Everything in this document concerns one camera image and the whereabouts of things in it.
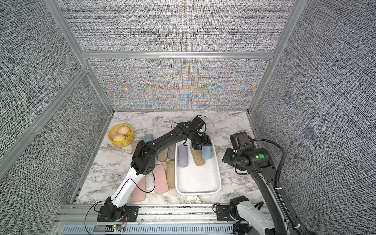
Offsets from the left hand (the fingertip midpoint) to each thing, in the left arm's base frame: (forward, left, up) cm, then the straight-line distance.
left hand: (212, 146), depth 88 cm
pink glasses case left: (-23, +42, -7) cm, 49 cm away
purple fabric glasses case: (-2, +18, -6) cm, 20 cm away
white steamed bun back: (+17, +58, -4) cm, 61 cm away
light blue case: (-4, +4, -1) cm, 6 cm away
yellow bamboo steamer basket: (+12, +53, -5) cm, 55 cm away
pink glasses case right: (-15, +31, -8) cm, 36 cm away
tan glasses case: (-3, +9, -7) cm, 12 cm away
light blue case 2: (+14, +42, -9) cm, 45 cm away
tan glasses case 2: (-13, +25, -7) cm, 29 cm away
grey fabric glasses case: (-1, +25, -5) cm, 25 cm away
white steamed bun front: (+12, +60, -5) cm, 62 cm away
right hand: (-13, -4, +12) cm, 18 cm away
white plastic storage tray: (-16, +12, -10) cm, 23 cm away
